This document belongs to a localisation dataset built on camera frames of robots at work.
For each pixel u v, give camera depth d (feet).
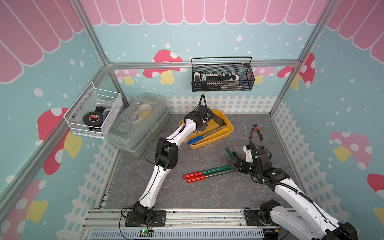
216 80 2.87
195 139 3.18
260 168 1.97
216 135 3.39
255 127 3.65
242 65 2.93
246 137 3.47
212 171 2.88
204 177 2.82
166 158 2.08
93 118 2.33
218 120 3.66
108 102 2.54
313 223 1.41
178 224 2.43
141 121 2.95
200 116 2.70
